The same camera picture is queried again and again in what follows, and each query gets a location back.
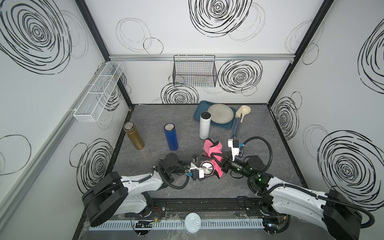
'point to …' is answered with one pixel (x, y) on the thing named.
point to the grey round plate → (220, 113)
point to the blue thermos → (171, 136)
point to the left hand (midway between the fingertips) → (213, 164)
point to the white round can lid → (192, 222)
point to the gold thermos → (132, 132)
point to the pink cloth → (210, 147)
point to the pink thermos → (208, 167)
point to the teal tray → (202, 107)
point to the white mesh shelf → (97, 91)
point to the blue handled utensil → (236, 127)
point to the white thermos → (204, 125)
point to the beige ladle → (246, 110)
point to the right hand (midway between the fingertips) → (211, 157)
